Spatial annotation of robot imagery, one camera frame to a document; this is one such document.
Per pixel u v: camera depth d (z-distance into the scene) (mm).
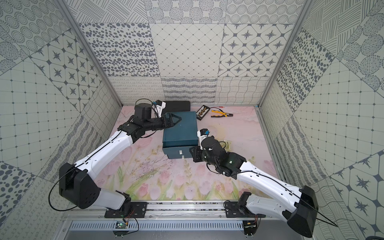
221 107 1222
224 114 1145
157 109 715
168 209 750
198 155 633
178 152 748
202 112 1150
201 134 657
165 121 686
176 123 716
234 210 731
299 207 389
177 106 1216
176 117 728
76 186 404
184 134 781
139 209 734
